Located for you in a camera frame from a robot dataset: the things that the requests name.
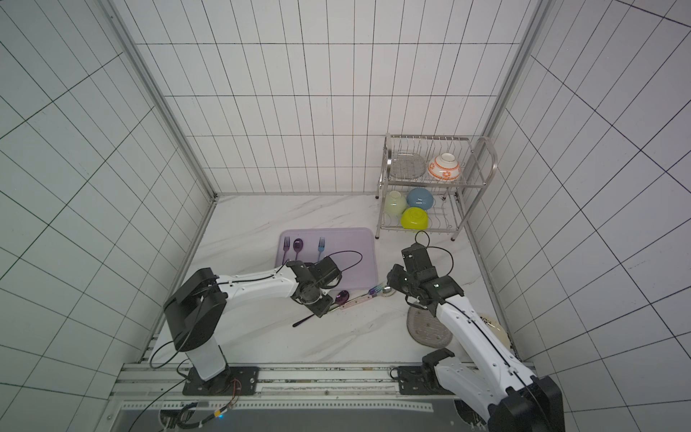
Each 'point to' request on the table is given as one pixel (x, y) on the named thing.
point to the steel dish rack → (426, 183)
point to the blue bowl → (420, 197)
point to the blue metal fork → (321, 247)
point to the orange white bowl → (444, 166)
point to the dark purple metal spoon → (298, 246)
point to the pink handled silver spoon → (386, 292)
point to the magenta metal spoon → (341, 298)
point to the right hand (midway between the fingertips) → (382, 275)
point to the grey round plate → (407, 166)
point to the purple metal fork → (286, 246)
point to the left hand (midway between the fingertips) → (314, 310)
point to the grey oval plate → (425, 328)
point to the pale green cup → (395, 203)
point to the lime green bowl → (415, 219)
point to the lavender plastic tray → (352, 248)
